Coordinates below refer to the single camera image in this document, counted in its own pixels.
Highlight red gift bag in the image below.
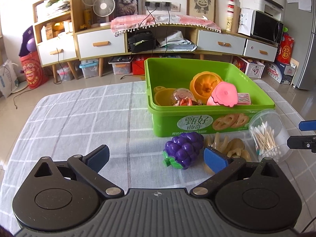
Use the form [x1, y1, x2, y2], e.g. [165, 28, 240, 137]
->
[276, 33, 295, 64]

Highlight small pink card box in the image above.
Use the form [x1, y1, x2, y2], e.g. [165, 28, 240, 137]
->
[237, 93, 251, 105]

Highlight pink toy shell piece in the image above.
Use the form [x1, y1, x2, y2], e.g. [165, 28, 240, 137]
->
[207, 81, 238, 108]

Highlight cat portrait picture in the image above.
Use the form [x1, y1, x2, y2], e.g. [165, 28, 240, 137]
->
[114, 0, 141, 17]

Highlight silver refrigerator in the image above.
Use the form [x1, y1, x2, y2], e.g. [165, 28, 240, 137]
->
[284, 0, 315, 90]

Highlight white printer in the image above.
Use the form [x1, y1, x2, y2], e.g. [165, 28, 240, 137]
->
[239, 0, 283, 21]

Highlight red box under cabinet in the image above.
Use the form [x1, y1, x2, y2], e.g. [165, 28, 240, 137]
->
[132, 55, 147, 75]

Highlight beige toy pretzel pieces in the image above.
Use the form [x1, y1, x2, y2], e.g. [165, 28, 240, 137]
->
[203, 133, 251, 174]

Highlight black microwave oven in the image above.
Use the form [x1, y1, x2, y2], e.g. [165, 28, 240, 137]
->
[237, 8, 284, 44]

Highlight orange toy pumpkin half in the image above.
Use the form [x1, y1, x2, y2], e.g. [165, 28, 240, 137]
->
[190, 71, 222, 104]

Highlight wooden white tv cabinet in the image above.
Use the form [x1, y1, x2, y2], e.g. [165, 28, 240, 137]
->
[75, 25, 277, 62]

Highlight framed cartoon girl drawing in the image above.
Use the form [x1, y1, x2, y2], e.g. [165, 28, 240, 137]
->
[186, 0, 216, 22]

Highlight yellow toy cup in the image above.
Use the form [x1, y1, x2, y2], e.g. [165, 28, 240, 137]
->
[154, 86, 176, 106]

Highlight green plastic storage box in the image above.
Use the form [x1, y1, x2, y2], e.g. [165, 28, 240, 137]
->
[145, 58, 275, 137]

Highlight white blue cardboard box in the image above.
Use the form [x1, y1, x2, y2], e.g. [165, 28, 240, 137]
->
[264, 61, 296, 85]

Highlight purple toy grape bunch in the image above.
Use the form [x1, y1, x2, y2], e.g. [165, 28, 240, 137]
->
[162, 132, 204, 170]

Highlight white desk fan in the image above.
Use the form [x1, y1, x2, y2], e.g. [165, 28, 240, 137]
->
[93, 0, 115, 24]

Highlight white cartoon cardboard box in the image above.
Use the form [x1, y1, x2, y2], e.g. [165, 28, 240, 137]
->
[232, 56, 265, 79]

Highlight pink cloth on cabinet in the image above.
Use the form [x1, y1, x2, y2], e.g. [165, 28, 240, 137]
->
[110, 14, 221, 36]

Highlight pink clear capsule ball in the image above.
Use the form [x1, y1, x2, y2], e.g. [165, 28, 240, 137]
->
[172, 88, 199, 106]

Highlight black bag in cabinet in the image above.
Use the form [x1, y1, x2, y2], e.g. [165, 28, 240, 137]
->
[127, 31, 156, 53]

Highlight clear cotton swab jar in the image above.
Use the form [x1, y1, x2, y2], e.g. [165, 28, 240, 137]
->
[248, 109, 292, 163]

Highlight tall wooden shelf cabinet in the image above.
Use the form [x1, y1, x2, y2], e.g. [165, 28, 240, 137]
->
[33, 0, 84, 81]

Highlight clear bin blue lid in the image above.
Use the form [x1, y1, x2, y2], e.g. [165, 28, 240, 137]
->
[79, 59, 99, 79]

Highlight snack jar red lid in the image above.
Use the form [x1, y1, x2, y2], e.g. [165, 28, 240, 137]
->
[226, 1, 235, 32]

